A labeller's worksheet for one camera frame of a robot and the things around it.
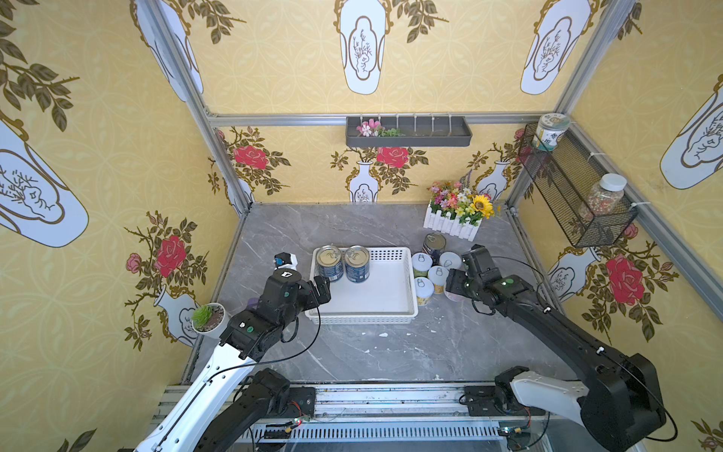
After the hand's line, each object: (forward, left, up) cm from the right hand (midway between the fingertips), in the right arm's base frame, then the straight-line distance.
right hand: (461, 278), depth 86 cm
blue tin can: (+4, +41, 0) cm, 41 cm away
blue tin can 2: (+5, +32, 0) cm, 33 cm away
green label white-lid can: (+9, +11, -6) cm, 15 cm away
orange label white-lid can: (+4, +6, -5) cm, 9 cm away
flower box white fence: (+25, -1, +3) cm, 26 cm away
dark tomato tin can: (+14, +7, -2) cm, 16 cm away
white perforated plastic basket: (-2, +22, -10) cm, 24 cm away
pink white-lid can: (-9, +5, +6) cm, 12 cm away
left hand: (-8, +45, +10) cm, 47 cm away
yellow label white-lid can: (-2, +11, -5) cm, 12 cm away
